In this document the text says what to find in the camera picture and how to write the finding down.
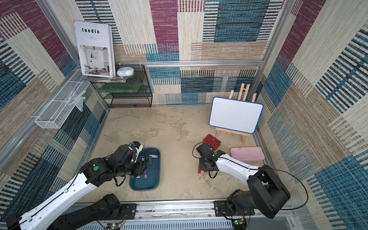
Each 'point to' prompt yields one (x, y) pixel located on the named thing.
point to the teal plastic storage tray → (150, 180)
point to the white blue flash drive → (153, 155)
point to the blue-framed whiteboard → (235, 115)
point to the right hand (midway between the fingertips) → (204, 164)
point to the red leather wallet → (214, 143)
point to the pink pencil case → (247, 154)
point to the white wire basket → (56, 113)
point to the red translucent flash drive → (199, 171)
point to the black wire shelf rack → (135, 92)
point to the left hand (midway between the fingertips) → (145, 165)
